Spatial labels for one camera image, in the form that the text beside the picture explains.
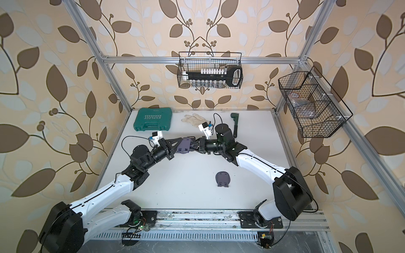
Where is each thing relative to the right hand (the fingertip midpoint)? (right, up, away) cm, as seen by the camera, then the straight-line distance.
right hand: (187, 146), depth 73 cm
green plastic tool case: (-31, +14, +36) cm, 50 cm away
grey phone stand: (-1, +1, -2) cm, 3 cm away
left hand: (-3, +4, -3) cm, 6 cm away
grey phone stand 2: (+18, -20, +14) cm, 30 cm away
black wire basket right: (+61, +18, 0) cm, 64 cm away
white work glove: (0, +14, +42) cm, 44 cm away
